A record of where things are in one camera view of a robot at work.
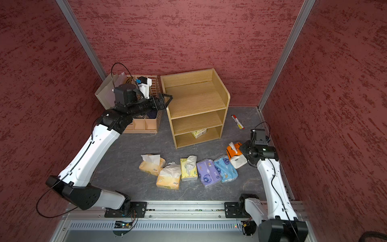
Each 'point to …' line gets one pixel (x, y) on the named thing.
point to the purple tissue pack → (208, 173)
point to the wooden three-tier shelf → (200, 104)
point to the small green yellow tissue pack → (197, 133)
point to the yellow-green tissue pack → (189, 168)
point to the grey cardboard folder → (105, 95)
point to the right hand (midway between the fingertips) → (242, 152)
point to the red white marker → (238, 122)
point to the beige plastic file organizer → (149, 124)
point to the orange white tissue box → (235, 153)
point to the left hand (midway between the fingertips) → (165, 101)
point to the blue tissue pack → (228, 171)
